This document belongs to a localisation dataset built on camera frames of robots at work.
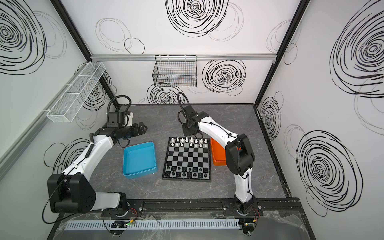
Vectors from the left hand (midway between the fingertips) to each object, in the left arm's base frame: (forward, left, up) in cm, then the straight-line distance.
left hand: (142, 128), depth 85 cm
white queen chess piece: (+1, -28, -13) cm, 31 cm away
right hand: (+2, -26, -5) cm, 26 cm away
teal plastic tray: (-12, +3, -17) cm, 21 cm away
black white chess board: (-11, -27, -15) cm, 33 cm away
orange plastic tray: (-7, -45, -15) cm, 48 cm away
